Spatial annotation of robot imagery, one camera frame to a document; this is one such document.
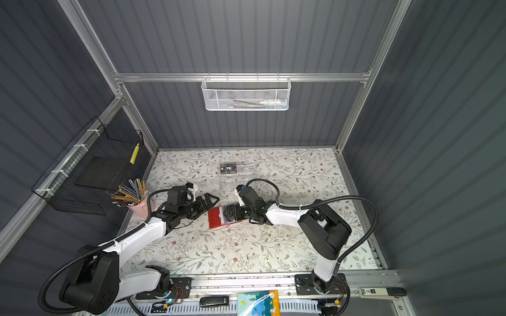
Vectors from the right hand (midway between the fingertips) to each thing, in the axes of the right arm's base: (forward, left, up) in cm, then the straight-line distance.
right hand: (233, 211), depth 87 cm
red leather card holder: (-1, +8, -5) cm, 10 cm away
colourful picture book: (-33, -12, -5) cm, 36 cm away
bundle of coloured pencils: (+6, +47, +5) cm, 48 cm away
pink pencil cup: (0, +42, +2) cm, 42 cm away
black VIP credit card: (+23, +4, +3) cm, 23 cm away
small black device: (-33, +7, -2) cm, 34 cm away
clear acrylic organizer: (+20, +2, +1) cm, 21 cm away
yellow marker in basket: (+16, +41, +20) cm, 49 cm away
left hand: (+1, +7, +4) cm, 9 cm away
